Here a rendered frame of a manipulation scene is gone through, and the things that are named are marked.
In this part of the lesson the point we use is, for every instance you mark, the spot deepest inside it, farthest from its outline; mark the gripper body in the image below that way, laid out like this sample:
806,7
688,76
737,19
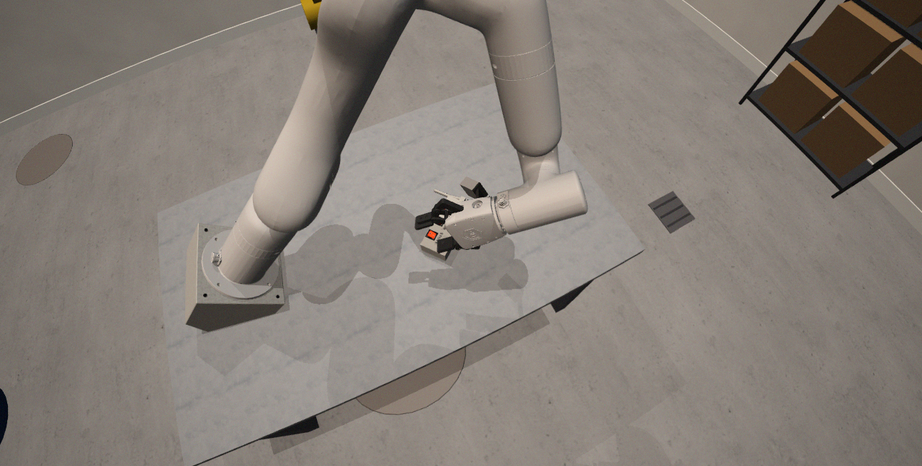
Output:
477,224

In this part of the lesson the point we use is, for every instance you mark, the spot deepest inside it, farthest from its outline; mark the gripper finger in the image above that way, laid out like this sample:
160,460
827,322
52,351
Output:
448,244
428,219

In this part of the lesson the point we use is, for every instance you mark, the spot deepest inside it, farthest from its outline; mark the white power strip body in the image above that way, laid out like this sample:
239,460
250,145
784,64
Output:
438,231

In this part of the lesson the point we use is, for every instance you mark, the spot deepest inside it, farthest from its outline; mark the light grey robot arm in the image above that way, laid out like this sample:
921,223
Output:
355,39

